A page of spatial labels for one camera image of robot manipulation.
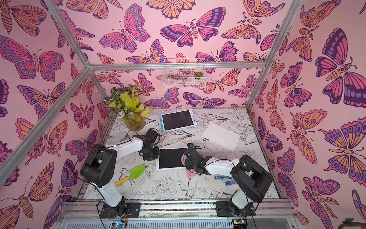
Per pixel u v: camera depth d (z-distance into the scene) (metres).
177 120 1.18
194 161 0.69
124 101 0.93
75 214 0.73
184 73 0.95
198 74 0.92
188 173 0.84
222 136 1.03
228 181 0.83
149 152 0.79
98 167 0.48
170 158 0.91
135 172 0.87
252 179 0.44
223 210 0.73
